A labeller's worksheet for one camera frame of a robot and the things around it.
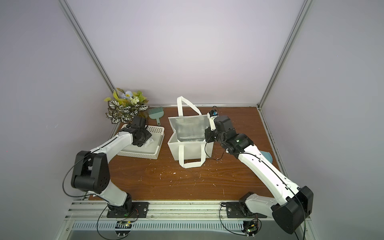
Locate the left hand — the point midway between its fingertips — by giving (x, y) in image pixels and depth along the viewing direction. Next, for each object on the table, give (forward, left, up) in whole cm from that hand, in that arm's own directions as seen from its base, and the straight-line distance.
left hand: (150, 134), depth 94 cm
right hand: (-7, -36, +19) cm, 41 cm away
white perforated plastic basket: (-6, -1, -6) cm, 9 cm away
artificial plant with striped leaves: (+7, +13, +18) cm, 23 cm away
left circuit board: (-47, +6, -11) cm, 48 cm away
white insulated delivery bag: (-16, -26, +15) cm, 34 cm away
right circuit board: (-47, -57, -9) cm, 74 cm away
